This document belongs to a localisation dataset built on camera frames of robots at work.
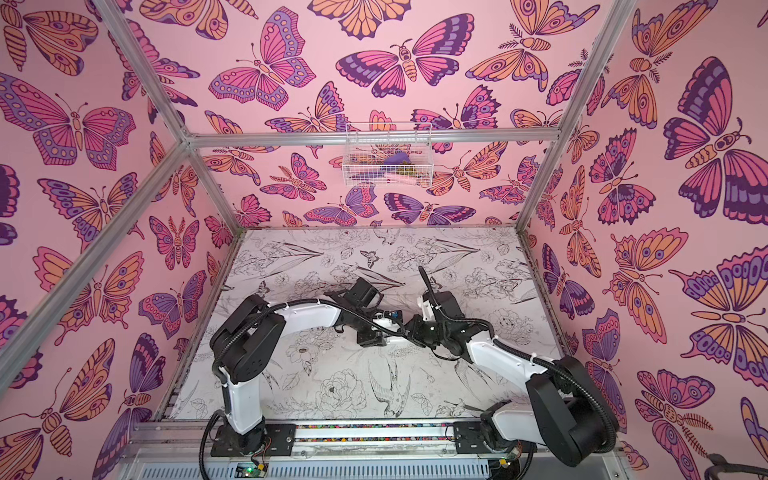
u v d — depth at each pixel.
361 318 0.66
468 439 0.73
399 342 0.90
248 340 0.49
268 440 0.73
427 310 0.81
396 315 0.81
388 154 0.97
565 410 0.42
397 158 0.97
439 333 0.71
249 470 0.72
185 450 0.73
